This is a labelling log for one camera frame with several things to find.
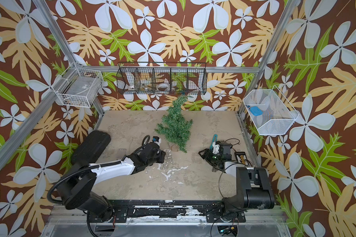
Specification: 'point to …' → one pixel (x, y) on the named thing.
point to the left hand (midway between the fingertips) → (165, 151)
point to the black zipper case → (90, 149)
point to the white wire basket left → (78, 87)
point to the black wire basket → (162, 78)
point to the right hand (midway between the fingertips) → (201, 153)
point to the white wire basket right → (278, 115)
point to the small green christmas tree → (175, 126)
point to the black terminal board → (242, 158)
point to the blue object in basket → (255, 110)
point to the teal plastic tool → (215, 136)
